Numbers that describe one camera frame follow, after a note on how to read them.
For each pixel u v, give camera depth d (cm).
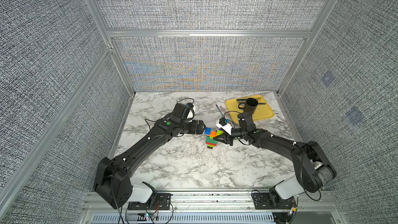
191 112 64
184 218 70
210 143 85
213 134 81
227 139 75
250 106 103
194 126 70
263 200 73
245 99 103
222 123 73
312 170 44
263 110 112
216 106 113
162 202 74
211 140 82
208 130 80
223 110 110
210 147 87
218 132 80
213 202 75
